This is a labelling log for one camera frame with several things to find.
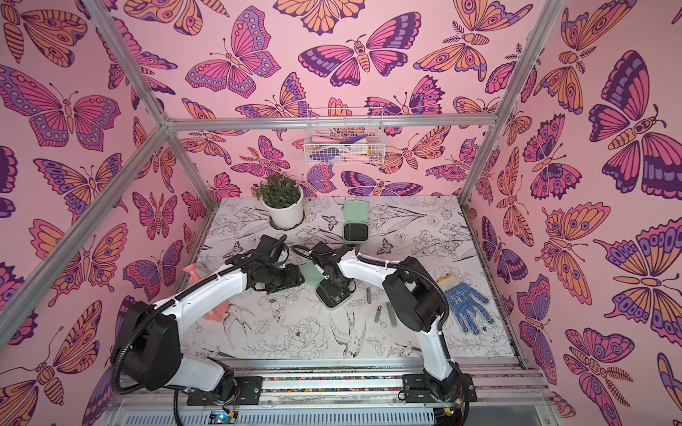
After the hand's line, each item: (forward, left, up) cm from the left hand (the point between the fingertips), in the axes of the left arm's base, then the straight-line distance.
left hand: (301, 279), depth 87 cm
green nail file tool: (-8, -25, -8) cm, 28 cm away
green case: (+29, -19, -6) cm, 35 cm away
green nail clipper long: (-8, -30, -8) cm, 32 cm away
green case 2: (-6, -8, +2) cm, 10 cm away
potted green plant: (+30, +9, +9) cm, 33 cm away
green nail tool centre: (-1, -23, -9) cm, 24 cm away
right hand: (+2, -11, -8) cm, 14 cm away
